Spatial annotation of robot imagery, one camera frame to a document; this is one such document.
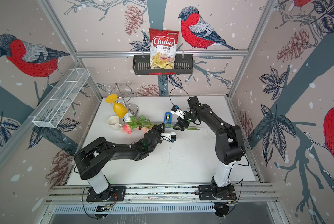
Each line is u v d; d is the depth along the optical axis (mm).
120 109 925
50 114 712
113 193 727
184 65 1009
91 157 482
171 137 769
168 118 1005
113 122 981
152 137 658
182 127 804
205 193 728
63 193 760
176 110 795
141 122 839
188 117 779
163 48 836
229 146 487
